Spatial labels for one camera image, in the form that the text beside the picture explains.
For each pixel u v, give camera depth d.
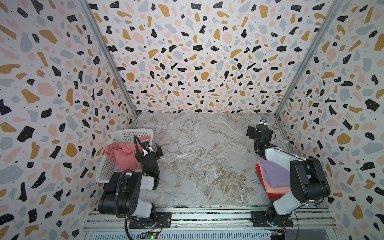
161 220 0.73
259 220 0.73
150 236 0.70
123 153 0.88
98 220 0.75
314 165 0.48
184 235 0.70
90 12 0.71
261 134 0.72
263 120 0.81
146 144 0.75
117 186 0.41
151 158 0.69
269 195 0.79
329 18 0.75
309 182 0.46
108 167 0.86
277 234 0.72
